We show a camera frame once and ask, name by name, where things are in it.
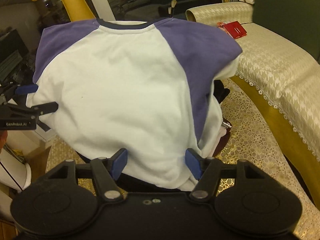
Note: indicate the black folded garment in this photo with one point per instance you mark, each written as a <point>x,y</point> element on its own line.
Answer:
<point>220,92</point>

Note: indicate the dark red folded garment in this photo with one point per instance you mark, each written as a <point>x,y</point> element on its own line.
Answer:
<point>225,138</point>

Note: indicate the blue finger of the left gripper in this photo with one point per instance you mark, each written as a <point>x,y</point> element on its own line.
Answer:
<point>26,89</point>

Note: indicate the person left hand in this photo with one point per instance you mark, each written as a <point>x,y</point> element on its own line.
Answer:
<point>3,138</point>

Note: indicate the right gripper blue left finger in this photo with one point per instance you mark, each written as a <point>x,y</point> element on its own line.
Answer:
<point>117,163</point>

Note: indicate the white purple raglan t-shirt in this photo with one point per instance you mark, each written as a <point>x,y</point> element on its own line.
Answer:
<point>146,87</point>

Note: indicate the green sofa with cream cover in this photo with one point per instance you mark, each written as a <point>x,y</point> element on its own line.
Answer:
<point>280,56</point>

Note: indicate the red booklet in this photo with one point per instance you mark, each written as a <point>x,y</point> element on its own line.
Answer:
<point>233,29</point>

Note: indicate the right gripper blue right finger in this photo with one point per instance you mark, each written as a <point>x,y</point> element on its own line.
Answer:
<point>195,163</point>

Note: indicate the gold lace tablecloth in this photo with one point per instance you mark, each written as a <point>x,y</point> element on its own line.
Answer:
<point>252,139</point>

